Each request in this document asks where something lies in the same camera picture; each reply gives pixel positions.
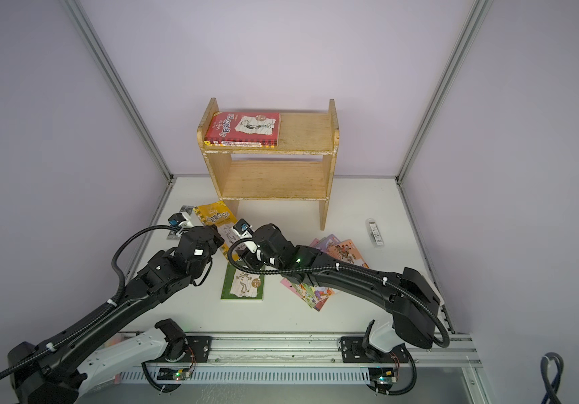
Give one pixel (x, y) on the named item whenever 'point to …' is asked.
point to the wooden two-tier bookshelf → (300, 169)
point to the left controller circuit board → (170, 374)
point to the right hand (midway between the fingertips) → (247, 251)
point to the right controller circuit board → (382, 377)
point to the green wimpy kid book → (242, 285)
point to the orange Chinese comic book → (347, 251)
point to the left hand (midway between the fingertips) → (218, 227)
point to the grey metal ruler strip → (188, 209)
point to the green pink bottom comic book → (314, 296)
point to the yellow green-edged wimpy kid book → (218, 214)
